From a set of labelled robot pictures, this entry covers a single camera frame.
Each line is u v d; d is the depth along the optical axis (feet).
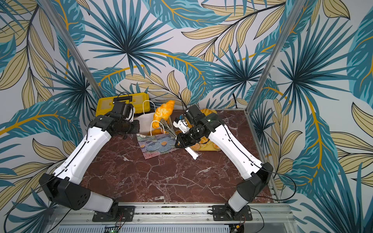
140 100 3.38
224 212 2.36
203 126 1.57
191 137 1.93
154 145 2.77
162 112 2.45
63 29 2.47
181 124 2.13
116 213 2.23
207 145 3.17
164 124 2.44
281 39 2.62
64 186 1.26
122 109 1.91
